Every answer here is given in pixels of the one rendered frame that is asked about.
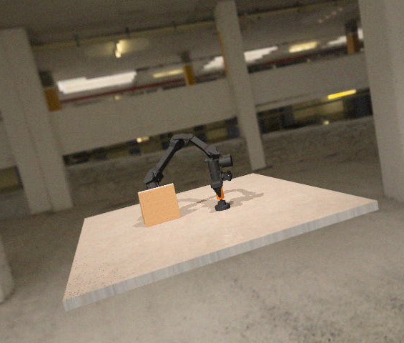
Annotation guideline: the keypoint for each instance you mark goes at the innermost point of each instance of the dark grey round pedestal with shaft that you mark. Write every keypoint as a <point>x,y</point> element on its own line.
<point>222,205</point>

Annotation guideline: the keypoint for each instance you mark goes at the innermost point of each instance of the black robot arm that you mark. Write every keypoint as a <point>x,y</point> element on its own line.
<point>154,175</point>

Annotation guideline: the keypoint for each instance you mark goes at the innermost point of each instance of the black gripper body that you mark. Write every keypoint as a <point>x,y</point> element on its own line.
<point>215,178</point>

